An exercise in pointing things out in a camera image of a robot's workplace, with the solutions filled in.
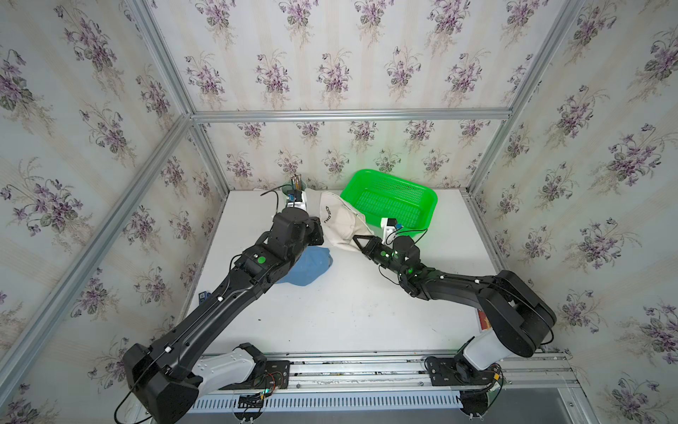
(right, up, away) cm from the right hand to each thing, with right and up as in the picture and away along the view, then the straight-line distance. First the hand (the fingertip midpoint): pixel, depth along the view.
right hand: (355, 238), depth 82 cm
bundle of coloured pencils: (-22, +21, +19) cm, 36 cm away
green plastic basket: (+26, +11, +33) cm, 43 cm away
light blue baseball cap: (-14, -9, +4) cm, 17 cm away
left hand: (-10, +6, -10) cm, 15 cm away
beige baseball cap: (-5, +5, +2) cm, 7 cm away
